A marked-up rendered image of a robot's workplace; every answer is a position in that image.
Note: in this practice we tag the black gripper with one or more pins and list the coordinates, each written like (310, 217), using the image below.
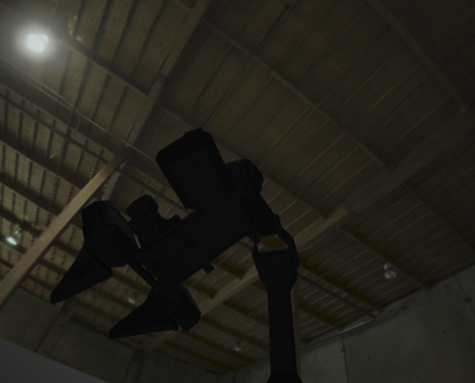
(171, 257)

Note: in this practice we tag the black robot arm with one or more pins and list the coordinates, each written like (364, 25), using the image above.
(228, 206)

